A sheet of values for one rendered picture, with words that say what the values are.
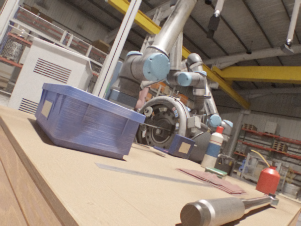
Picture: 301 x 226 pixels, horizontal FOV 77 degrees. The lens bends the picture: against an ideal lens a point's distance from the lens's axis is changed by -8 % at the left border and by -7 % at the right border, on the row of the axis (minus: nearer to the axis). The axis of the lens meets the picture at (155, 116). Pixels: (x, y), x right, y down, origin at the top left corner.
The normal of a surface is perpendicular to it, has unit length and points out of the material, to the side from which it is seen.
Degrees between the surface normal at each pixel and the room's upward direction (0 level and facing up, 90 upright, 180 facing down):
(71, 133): 90
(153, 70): 95
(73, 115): 90
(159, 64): 95
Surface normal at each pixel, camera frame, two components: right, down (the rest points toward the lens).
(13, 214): -0.63, -0.28
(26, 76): 0.26, 0.01
